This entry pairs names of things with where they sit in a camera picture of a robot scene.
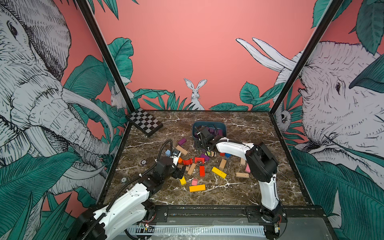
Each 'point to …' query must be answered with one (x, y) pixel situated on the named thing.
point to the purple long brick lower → (207, 158)
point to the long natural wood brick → (178, 147)
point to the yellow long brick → (182, 181)
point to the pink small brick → (194, 182)
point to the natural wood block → (222, 164)
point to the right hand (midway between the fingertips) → (195, 141)
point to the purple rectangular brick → (182, 141)
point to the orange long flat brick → (195, 188)
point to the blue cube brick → (227, 155)
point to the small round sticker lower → (123, 179)
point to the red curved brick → (188, 162)
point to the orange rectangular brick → (180, 160)
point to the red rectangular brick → (202, 171)
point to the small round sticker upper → (143, 162)
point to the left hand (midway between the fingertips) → (179, 160)
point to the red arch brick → (197, 159)
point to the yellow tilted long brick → (219, 172)
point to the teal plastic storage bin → (217, 128)
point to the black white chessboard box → (144, 122)
